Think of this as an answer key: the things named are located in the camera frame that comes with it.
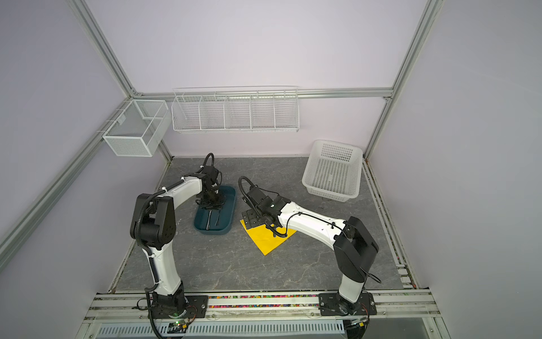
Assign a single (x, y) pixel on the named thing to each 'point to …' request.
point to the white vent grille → (230, 330)
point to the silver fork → (218, 217)
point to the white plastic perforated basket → (334, 170)
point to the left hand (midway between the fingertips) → (222, 207)
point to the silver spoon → (208, 225)
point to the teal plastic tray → (226, 217)
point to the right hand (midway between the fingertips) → (256, 217)
